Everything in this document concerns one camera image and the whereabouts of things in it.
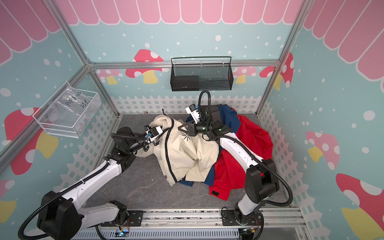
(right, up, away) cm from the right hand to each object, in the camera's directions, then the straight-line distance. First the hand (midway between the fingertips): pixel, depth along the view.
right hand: (179, 128), depth 75 cm
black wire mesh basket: (+11, +35, +19) cm, 41 cm away
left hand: (-6, +1, -3) cm, 6 cm away
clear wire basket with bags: (-55, +7, -1) cm, 55 cm away
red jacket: (+26, -26, +7) cm, 37 cm away
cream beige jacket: (0, -14, -2) cm, 14 cm away
